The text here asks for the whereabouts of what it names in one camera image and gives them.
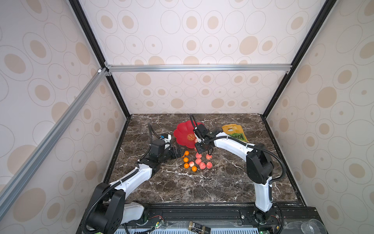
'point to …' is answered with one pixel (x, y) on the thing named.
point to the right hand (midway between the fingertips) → (205, 146)
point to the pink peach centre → (198, 161)
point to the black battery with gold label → (197, 228)
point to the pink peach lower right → (209, 165)
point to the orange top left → (183, 156)
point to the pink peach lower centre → (202, 165)
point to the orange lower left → (186, 165)
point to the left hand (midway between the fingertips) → (185, 148)
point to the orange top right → (186, 152)
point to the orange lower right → (194, 168)
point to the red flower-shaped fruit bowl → (184, 134)
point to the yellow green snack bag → (235, 131)
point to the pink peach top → (198, 156)
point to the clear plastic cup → (313, 226)
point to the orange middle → (185, 160)
